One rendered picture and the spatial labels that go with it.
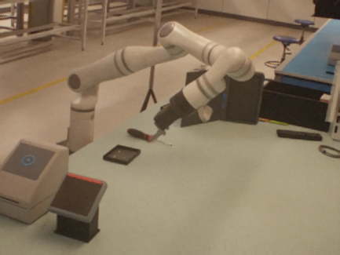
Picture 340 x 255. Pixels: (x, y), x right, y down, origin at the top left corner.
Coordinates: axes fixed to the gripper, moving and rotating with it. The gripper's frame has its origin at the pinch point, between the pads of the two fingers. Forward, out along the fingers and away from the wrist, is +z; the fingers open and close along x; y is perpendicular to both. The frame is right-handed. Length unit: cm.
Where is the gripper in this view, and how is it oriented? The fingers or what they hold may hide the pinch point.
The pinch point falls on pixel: (148, 140)
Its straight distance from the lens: 160.0
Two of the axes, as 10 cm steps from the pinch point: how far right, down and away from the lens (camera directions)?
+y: -6.2, -7.8, -1.3
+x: -1.8, 3.0, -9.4
